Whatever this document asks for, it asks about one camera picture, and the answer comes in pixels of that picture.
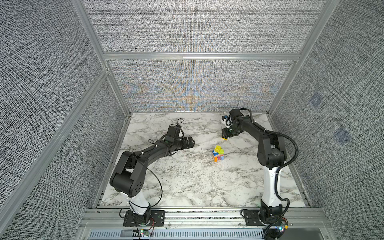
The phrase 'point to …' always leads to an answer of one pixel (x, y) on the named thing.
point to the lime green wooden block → (221, 151)
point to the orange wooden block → (215, 159)
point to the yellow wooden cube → (217, 148)
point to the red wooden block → (216, 156)
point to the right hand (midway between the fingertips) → (226, 133)
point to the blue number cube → (215, 153)
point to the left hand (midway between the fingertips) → (189, 143)
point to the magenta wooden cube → (219, 157)
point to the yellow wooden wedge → (224, 139)
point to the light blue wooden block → (222, 157)
